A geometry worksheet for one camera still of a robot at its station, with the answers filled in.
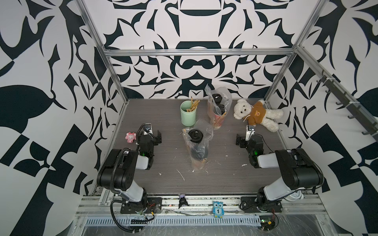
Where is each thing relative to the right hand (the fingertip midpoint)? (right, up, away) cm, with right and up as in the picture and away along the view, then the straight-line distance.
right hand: (245, 132), depth 95 cm
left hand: (-62, +2, -2) cm, 62 cm away
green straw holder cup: (-37, +9, +6) cm, 38 cm away
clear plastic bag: (-27, +2, -20) cm, 34 cm away
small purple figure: (-39, -32, -21) cm, 55 cm away
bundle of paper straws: (-33, +18, -3) cm, 37 cm away
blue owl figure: (-22, -34, -23) cm, 47 cm away
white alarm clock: (+16, -29, -22) cm, 40 cm away
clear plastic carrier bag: (-14, +19, -8) cm, 25 cm away
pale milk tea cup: (-31, -9, -25) cm, 41 cm away
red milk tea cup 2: (-18, +12, -7) cm, 23 cm away
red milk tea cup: (-17, +22, +3) cm, 28 cm away
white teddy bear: (+11, +12, +7) cm, 17 cm away
